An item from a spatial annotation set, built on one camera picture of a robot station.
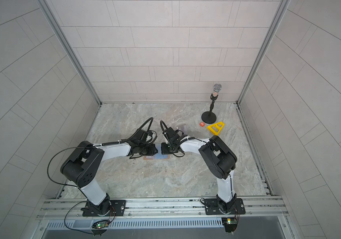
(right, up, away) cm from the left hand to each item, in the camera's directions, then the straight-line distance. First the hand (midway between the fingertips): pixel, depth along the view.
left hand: (161, 149), depth 91 cm
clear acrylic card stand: (+15, +13, +2) cm, 19 cm away
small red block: (+27, +15, +11) cm, 33 cm away
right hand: (0, -1, 0) cm, 1 cm away
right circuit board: (+34, -29, -23) cm, 51 cm away
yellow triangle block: (+39, +12, +10) cm, 42 cm away
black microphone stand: (+34, +20, +14) cm, 42 cm away
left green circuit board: (-24, -26, -27) cm, 44 cm away
